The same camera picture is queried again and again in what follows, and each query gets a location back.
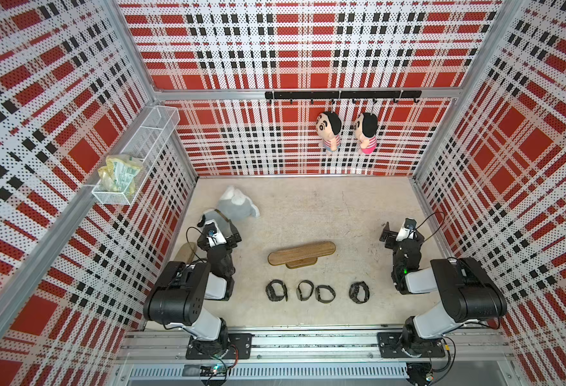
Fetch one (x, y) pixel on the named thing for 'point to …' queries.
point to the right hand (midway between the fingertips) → (402, 224)
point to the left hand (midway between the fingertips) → (223, 223)
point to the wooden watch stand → (301, 256)
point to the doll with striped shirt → (328, 127)
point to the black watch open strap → (298, 291)
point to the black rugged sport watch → (354, 290)
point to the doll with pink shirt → (366, 127)
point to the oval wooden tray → (186, 253)
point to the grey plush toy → (234, 205)
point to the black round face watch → (325, 293)
